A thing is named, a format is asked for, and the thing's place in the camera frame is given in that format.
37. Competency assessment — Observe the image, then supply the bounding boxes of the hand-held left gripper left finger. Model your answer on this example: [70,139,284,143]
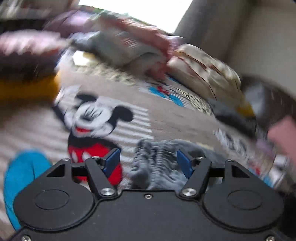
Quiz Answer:
[46,148,121,198]

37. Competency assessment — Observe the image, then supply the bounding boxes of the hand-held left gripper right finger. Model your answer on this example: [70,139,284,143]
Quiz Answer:
[178,149,251,198]

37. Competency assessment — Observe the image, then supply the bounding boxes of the grey sweatpants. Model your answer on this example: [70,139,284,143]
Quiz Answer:
[128,138,228,190]

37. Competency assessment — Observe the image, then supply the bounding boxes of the dark clothes at right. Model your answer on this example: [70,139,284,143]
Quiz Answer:
[240,74,296,121]

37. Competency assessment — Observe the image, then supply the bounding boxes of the cartoon printed blanket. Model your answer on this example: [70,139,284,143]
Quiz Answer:
[0,53,287,232]

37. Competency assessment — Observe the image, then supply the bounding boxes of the dark grey folded cloth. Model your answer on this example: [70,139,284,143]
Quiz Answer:
[208,98,257,139]

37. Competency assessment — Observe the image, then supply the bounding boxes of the cream folded quilt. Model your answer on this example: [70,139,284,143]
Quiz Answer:
[166,44,243,102]

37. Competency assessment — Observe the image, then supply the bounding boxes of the pink folded cloth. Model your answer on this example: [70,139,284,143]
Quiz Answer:
[267,116,296,160]

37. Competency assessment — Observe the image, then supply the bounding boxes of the yellow book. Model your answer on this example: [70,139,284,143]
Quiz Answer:
[72,50,93,66]

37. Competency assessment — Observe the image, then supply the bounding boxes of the yellow folded sweater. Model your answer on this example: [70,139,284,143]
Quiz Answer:
[0,73,62,106]

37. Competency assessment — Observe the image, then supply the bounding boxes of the pink folded quilt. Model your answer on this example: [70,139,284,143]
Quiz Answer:
[92,14,173,77]

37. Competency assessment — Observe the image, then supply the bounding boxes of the light purple pillow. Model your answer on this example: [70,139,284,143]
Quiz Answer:
[162,35,185,50]

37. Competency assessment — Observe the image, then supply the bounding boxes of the dark patterned folded garment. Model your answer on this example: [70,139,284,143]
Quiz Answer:
[0,50,58,79]

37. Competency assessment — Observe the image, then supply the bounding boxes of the grey curtain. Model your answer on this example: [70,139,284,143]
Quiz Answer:
[173,0,232,44]

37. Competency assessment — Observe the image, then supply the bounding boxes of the purple quilt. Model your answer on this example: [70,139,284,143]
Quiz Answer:
[44,9,102,35]

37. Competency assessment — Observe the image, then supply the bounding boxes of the pink folded garment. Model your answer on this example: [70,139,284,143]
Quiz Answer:
[0,30,70,56]

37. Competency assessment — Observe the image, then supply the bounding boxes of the window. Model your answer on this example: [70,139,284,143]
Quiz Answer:
[77,0,193,33]

